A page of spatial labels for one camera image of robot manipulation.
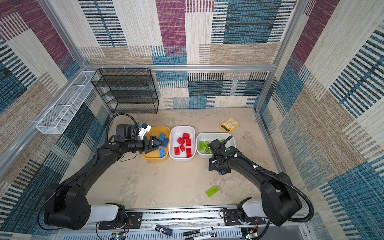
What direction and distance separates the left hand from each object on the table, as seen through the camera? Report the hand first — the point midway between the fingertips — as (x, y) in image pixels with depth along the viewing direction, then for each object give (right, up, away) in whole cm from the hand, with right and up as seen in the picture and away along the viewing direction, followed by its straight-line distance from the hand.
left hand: (161, 143), depth 78 cm
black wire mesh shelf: (-31, +34, +31) cm, 55 cm away
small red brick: (+14, -2, +21) cm, 25 cm away
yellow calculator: (+43, +9, +31) cm, 53 cm away
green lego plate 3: (+27, -27, +4) cm, 38 cm away
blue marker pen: (+4, -38, -9) cm, 40 cm away
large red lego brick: (+8, -1, +24) cm, 25 cm away
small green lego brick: (+25, -3, +21) cm, 33 cm away
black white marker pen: (+26, -40, -10) cm, 49 cm away
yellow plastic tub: (-7, -10, +15) cm, 20 cm away
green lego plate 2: (+26, -7, +18) cm, 32 cm away
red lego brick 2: (+14, -8, +18) cm, 24 cm away
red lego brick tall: (+12, +2, +26) cm, 28 cm away
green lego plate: (+22, -4, +23) cm, 32 cm away
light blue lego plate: (-3, -8, +17) cm, 19 cm away
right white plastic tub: (+29, +2, +19) cm, 35 cm away
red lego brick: (+6, -8, +19) cm, 21 cm away
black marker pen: (+19, -39, -8) cm, 45 cm away
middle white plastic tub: (+5, +4, +26) cm, 27 cm away
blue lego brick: (-4, +2, +23) cm, 23 cm away
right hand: (+30, -16, +6) cm, 35 cm away
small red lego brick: (+10, -5, +19) cm, 22 cm away
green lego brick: (+30, +2, -7) cm, 31 cm away
